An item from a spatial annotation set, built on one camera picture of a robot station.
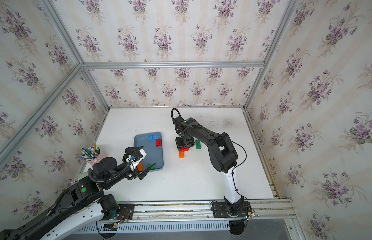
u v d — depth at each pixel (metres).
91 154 0.84
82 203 0.47
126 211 0.72
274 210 0.76
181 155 0.92
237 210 0.64
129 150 0.61
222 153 0.53
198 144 0.98
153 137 1.01
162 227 0.76
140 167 0.57
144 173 0.59
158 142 0.99
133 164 0.52
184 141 0.80
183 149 0.90
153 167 0.63
